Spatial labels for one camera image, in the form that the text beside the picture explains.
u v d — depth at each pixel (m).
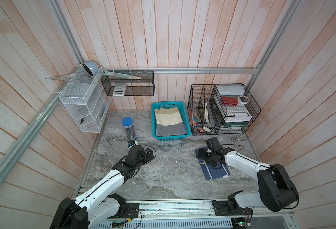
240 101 0.99
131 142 0.76
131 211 0.72
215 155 0.69
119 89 0.98
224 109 0.89
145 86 1.08
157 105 1.13
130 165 0.62
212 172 0.86
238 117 0.91
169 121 1.04
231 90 1.02
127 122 0.87
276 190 0.43
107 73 0.91
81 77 0.86
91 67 0.85
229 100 0.95
